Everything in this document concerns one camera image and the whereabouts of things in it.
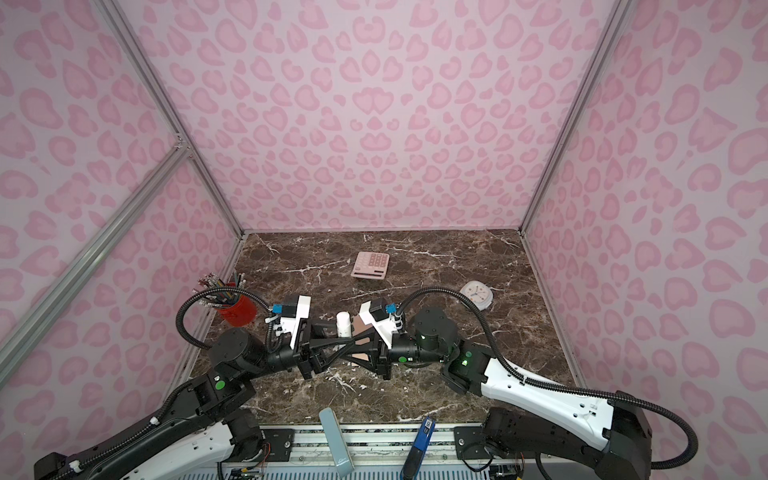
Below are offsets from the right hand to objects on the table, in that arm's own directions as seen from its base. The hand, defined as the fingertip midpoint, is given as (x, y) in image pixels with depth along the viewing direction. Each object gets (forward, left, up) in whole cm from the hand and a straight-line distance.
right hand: (346, 351), depth 58 cm
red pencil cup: (+20, +38, -23) cm, 49 cm away
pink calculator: (+43, +1, -28) cm, 51 cm away
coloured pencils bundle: (+22, +43, -18) cm, 52 cm away
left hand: (+1, -1, +5) cm, 5 cm away
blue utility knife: (-13, -14, -29) cm, 35 cm away
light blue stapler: (-13, +4, -30) cm, 33 cm away
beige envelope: (+4, -2, +2) cm, 5 cm away
